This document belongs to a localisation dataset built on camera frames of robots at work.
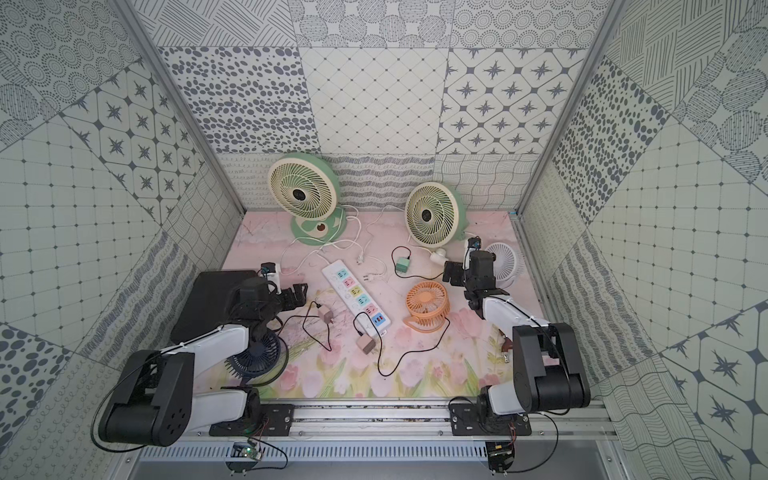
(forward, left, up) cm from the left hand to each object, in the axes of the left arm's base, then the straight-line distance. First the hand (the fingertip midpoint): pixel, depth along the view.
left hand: (289, 282), depth 91 cm
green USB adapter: (+13, -36, -7) cm, 39 cm away
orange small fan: (-7, -43, 0) cm, 44 cm away
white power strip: (0, -21, -6) cm, 22 cm away
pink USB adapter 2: (-8, -12, -4) cm, 15 cm away
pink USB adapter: (-16, -25, -7) cm, 30 cm away
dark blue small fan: (-24, +1, -1) cm, 24 cm away
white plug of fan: (+14, -20, -6) cm, 25 cm away
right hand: (+6, -54, +1) cm, 54 cm away
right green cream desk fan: (+25, -47, +5) cm, 53 cm away
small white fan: (+7, -69, +2) cm, 69 cm away
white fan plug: (+7, -24, -6) cm, 25 cm away
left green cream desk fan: (+24, -4, +18) cm, 31 cm away
